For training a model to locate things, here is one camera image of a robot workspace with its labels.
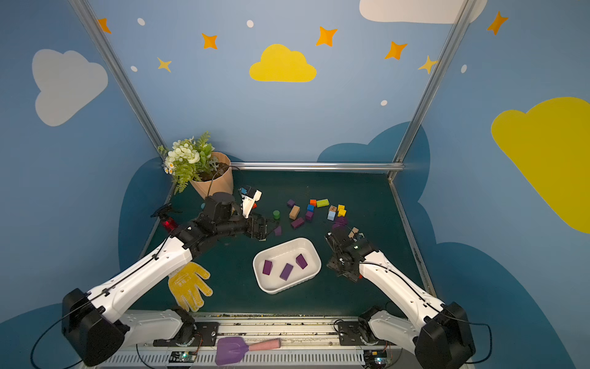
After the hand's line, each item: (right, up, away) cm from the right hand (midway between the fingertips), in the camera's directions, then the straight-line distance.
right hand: (341, 263), depth 82 cm
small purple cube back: (-19, +21, +25) cm, 38 cm away
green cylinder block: (-26, +16, +22) cm, 37 cm away
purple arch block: (+3, +13, +20) cm, 24 cm away
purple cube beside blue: (-11, +16, +22) cm, 29 cm away
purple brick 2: (-20, -5, +6) cm, 22 cm away
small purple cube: (-15, -1, +8) cm, 17 cm away
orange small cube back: (-9, +22, +25) cm, 34 cm away
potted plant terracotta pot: (-50, +31, +14) cm, 60 cm away
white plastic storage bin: (-23, -3, +7) cm, 24 cm away
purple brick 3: (-16, +12, +20) cm, 29 cm away
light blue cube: (-1, +16, +22) cm, 27 cm away
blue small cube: (-10, +19, +25) cm, 33 cm away
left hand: (-24, +17, -9) cm, 31 cm away
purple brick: (-28, -3, +6) cm, 29 cm away
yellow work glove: (-58, -9, +2) cm, 58 cm away
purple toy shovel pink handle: (-37, -24, -11) cm, 46 cm away
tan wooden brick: (-18, +17, +22) cm, 33 cm away
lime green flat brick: (-5, +21, +26) cm, 34 cm away
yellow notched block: (+4, +18, +22) cm, 29 cm away
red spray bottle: (-68, +14, +9) cm, 70 cm away
